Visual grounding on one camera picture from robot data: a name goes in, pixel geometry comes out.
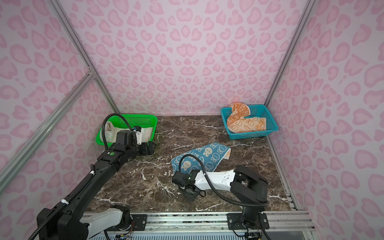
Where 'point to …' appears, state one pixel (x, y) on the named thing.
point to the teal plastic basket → (259, 111)
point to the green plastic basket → (143, 120)
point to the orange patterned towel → (236, 122)
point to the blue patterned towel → (212, 155)
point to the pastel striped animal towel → (111, 133)
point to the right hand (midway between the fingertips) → (193, 194)
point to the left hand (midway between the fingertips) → (150, 142)
